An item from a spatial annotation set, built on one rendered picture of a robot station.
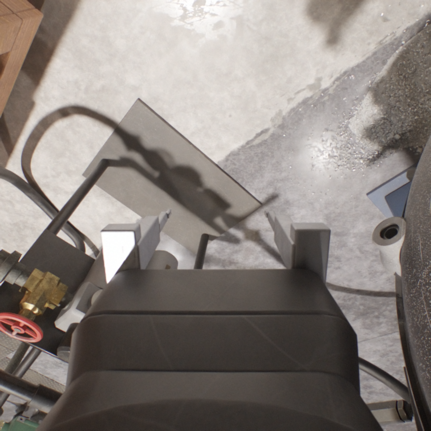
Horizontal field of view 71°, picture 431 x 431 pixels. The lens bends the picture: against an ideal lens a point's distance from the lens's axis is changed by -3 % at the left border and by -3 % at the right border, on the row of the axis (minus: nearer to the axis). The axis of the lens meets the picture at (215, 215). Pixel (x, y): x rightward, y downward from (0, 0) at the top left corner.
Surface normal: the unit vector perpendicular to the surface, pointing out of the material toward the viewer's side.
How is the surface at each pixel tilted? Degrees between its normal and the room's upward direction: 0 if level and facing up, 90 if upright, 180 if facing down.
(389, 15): 0
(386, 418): 60
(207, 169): 0
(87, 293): 90
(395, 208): 90
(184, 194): 0
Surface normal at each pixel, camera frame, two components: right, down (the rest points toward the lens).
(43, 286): 0.51, -0.13
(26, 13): 0.67, -0.52
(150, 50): -0.13, 0.63
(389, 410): -0.73, -0.16
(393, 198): -0.74, -0.57
